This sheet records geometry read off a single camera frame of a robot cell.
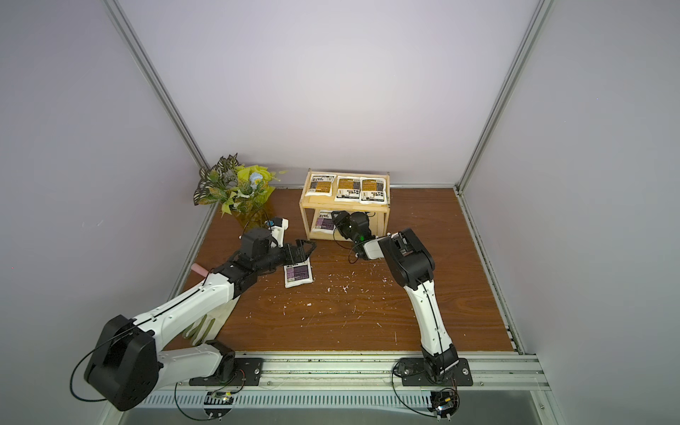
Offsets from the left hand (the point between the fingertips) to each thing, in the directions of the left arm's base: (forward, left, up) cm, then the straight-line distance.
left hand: (310, 246), depth 81 cm
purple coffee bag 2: (-2, +6, -16) cm, 17 cm away
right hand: (+22, -5, -9) cm, 24 cm away
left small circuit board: (-38, +24, -19) cm, 48 cm away
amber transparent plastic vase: (+21, +26, -12) cm, 36 cm away
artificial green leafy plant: (+27, +34, +1) cm, 43 cm away
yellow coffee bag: (+21, -2, +6) cm, 22 cm away
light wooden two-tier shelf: (+14, +1, +3) cm, 15 cm away
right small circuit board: (-38, -39, -19) cm, 58 cm away
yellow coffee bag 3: (+19, -20, +6) cm, 28 cm away
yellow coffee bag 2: (+20, -12, +5) cm, 24 cm away
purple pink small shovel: (-1, +41, -15) cm, 44 cm away
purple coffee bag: (+20, -2, -13) cm, 24 cm away
